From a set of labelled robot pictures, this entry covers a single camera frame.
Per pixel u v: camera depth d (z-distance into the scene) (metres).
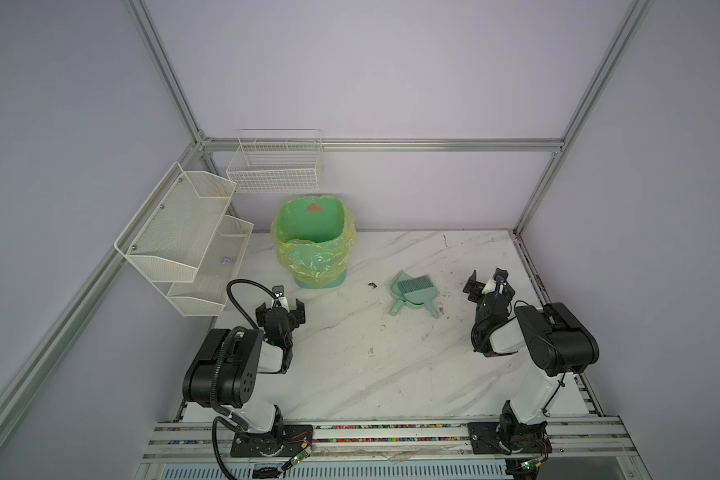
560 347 0.50
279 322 0.72
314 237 0.83
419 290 1.01
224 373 0.44
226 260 0.93
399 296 0.99
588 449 0.74
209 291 0.74
